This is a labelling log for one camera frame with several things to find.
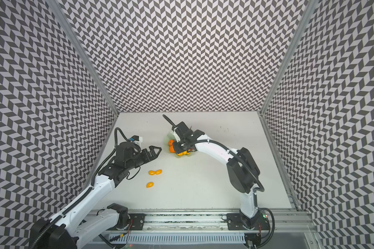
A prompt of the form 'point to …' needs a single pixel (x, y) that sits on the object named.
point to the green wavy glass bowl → (171, 136)
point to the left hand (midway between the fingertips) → (156, 152)
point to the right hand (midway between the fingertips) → (178, 149)
